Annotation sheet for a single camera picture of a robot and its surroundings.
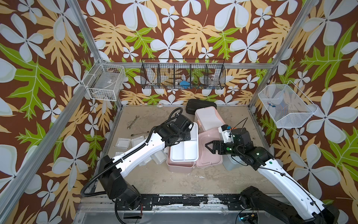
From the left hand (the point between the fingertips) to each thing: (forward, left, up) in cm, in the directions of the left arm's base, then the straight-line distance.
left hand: (188, 133), depth 78 cm
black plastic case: (+39, -6, -16) cm, 42 cm away
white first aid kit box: (+16, -14, -7) cm, 23 cm away
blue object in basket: (+36, +2, +6) cm, 37 cm away
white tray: (-10, +2, -3) cm, 10 cm away
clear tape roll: (+44, +23, -22) cm, 54 cm away
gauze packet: (-6, +19, -21) cm, 29 cm away
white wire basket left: (+28, +52, +13) cm, 60 cm away
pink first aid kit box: (-11, -10, -8) cm, 17 cm away
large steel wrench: (+29, +40, -21) cm, 54 cm away
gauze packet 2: (-9, +27, -21) cm, 35 cm away
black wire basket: (+45, +3, +9) cm, 46 cm away
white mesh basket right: (+15, -60, +7) cm, 62 cm away
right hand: (-7, -11, -1) cm, 13 cm away
